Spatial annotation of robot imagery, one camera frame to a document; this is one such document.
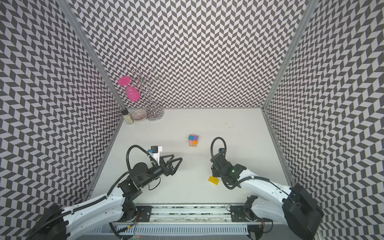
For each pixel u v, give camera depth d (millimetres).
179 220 722
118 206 557
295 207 400
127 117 1048
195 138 963
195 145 965
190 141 970
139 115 1120
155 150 667
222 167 630
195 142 961
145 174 578
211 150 642
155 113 1158
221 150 741
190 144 973
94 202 487
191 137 958
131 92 1076
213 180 822
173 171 652
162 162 737
